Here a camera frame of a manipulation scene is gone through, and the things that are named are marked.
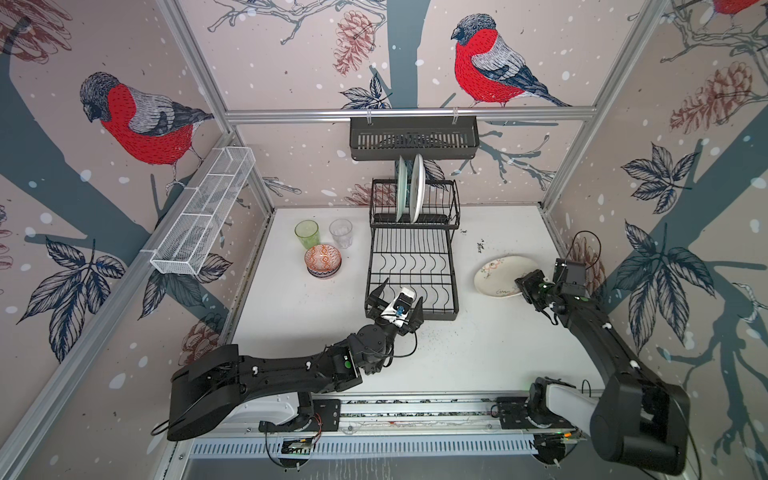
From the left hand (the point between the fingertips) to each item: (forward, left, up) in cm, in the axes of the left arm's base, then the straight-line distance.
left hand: (402, 291), depth 71 cm
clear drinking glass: (+37, +21, -20) cm, 47 cm away
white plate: (+15, -32, -18) cm, 40 cm away
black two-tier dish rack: (+27, -5, -20) cm, 34 cm away
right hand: (+9, -34, -11) cm, 37 cm away
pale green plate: (+25, -1, +11) cm, 27 cm away
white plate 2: (+23, -4, +13) cm, 26 cm away
